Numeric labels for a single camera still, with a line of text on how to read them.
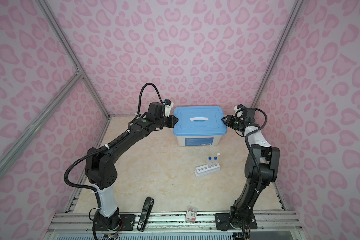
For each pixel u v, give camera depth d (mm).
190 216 734
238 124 804
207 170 872
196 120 932
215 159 784
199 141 954
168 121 770
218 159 793
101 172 489
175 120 841
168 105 770
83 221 752
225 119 882
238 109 858
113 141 542
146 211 738
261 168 502
